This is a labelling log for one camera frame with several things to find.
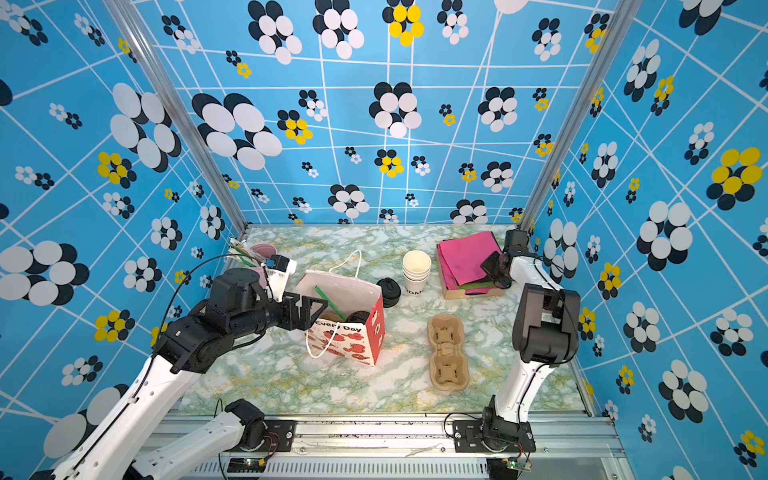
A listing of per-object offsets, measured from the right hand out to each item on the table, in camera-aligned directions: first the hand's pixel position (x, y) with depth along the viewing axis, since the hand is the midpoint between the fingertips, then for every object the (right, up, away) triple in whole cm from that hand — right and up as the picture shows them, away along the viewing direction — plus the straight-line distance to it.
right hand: (490, 268), depth 99 cm
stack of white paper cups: (-26, 0, -9) cm, 27 cm away
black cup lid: (-42, -12, -20) cm, 49 cm away
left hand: (-51, -5, -32) cm, 60 cm away
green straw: (-47, -6, -34) cm, 58 cm away
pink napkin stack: (-9, +2, +6) cm, 11 cm away
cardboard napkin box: (-11, -8, -3) cm, 14 cm away
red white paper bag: (-42, -11, -33) cm, 54 cm away
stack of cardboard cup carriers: (-17, -27, -17) cm, 36 cm away
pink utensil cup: (-73, +6, -5) cm, 74 cm away
